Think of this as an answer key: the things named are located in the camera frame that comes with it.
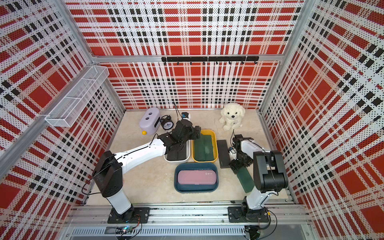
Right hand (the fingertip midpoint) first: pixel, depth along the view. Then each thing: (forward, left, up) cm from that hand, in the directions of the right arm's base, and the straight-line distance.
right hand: (245, 167), depth 88 cm
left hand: (+16, +28, +18) cm, 37 cm away
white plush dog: (+29, +6, +14) cm, 33 cm away
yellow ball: (+24, +66, +4) cm, 70 cm away
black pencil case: (+8, +13, +3) cm, 15 cm away
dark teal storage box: (-12, +30, 0) cm, 32 cm away
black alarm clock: (+31, +51, +6) cm, 60 cm away
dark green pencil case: (+12, +26, +3) cm, 28 cm away
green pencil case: (-6, 0, -1) cm, 7 cm away
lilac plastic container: (+30, +61, +9) cm, 69 cm away
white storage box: (+9, +35, +5) cm, 36 cm away
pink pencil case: (-5, +29, -1) cm, 29 cm away
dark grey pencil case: (+7, +42, +3) cm, 43 cm away
